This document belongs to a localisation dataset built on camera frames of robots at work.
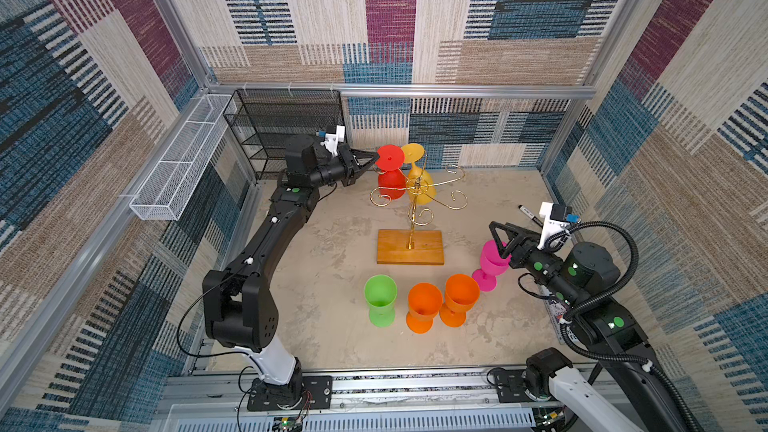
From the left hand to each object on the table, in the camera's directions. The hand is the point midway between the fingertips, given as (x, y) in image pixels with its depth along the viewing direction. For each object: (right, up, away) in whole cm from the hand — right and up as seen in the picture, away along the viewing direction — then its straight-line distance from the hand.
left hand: (381, 152), depth 72 cm
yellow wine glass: (+9, -7, +2) cm, 12 cm away
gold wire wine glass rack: (+10, -26, +25) cm, 38 cm away
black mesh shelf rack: (-41, +16, +33) cm, 55 cm away
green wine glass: (0, -36, +8) cm, 37 cm away
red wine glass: (+3, -5, +7) cm, 9 cm away
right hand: (+25, -18, -6) cm, 31 cm away
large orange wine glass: (+21, -35, +6) cm, 41 cm away
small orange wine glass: (+11, -38, +6) cm, 40 cm away
